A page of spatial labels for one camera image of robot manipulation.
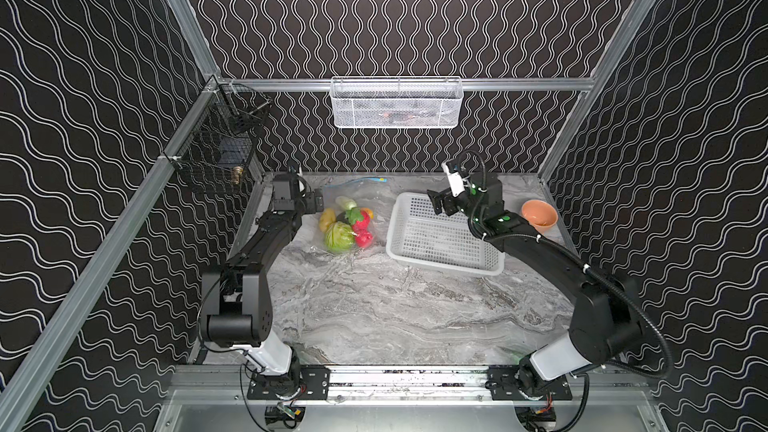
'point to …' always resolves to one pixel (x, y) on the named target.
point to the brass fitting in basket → (237, 171)
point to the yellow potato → (327, 218)
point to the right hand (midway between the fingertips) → (447, 183)
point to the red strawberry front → (363, 239)
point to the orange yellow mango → (368, 211)
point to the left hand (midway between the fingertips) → (313, 194)
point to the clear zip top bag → (376, 194)
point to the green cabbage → (339, 237)
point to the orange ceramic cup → (540, 214)
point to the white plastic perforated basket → (417, 235)
